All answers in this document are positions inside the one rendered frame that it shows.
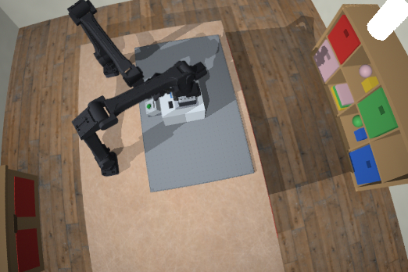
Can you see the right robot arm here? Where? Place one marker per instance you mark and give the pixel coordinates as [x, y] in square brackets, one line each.
[94, 117]

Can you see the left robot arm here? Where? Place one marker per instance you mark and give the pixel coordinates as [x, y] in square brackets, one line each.
[103, 44]

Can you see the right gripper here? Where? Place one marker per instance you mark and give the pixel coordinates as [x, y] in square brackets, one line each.
[188, 92]

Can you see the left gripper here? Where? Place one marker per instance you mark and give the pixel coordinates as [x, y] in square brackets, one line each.
[161, 94]

